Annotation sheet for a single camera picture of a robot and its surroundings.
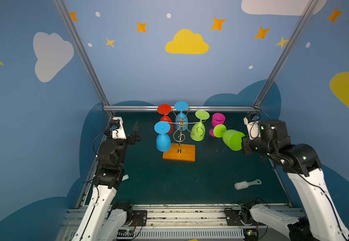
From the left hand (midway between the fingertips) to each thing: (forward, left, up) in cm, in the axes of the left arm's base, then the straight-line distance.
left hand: (124, 122), depth 67 cm
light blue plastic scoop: (-12, +5, -34) cm, 37 cm away
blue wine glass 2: (+5, -26, -5) cm, 27 cm away
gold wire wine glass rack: (-4, -24, -4) cm, 25 cm away
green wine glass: (+6, -35, -13) cm, 38 cm away
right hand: (-5, -54, -2) cm, 55 cm away
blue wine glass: (-2, -17, -11) cm, 21 cm away
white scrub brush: (-15, -63, -35) cm, 74 cm away
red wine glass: (+13, -17, -3) cm, 22 cm away
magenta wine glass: (+24, -51, -21) cm, 60 cm away
